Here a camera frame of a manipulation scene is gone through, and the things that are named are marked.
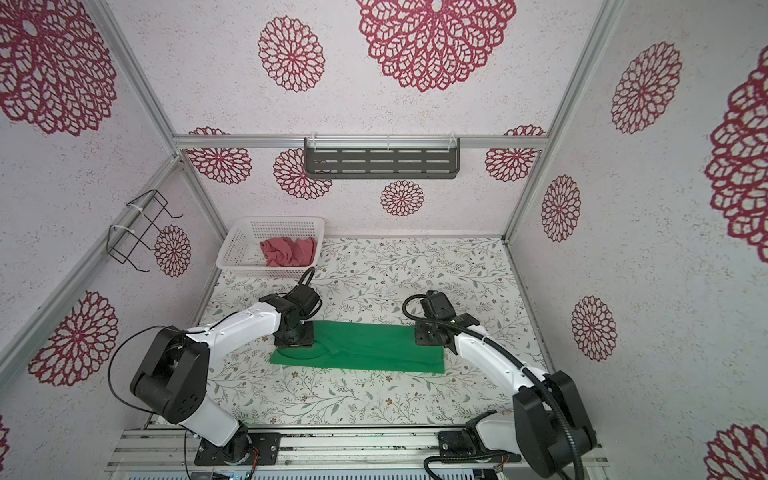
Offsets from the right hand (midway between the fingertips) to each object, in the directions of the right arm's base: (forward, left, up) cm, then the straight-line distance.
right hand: (423, 328), depth 87 cm
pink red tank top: (+26, +46, +4) cm, 53 cm away
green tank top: (-5, +18, -3) cm, 18 cm away
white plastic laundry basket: (+31, +67, -2) cm, 74 cm away
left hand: (-5, +36, -4) cm, 37 cm away
